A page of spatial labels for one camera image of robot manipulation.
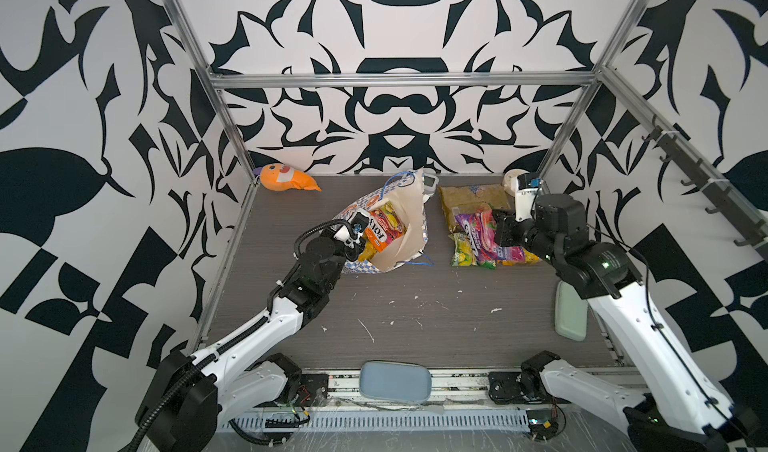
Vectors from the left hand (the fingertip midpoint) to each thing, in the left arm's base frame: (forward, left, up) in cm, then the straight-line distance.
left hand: (351, 209), depth 74 cm
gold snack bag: (+22, -35, -24) cm, 48 cm away
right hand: (-6, -33, +6) cm, 34 cm away
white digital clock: (+30, -26, -24) cm, 46 cm away
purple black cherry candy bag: (-7, -31, 0) cm, 31 cm away
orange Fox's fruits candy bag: (+11, -9, -22) cm, 26 cm away
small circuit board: (-43, -44, -29) cm, 68 cm away
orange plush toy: (+31, +29, -20) cm, 47 cm away
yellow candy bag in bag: (+3, -4, -25) cm, 26 cm away
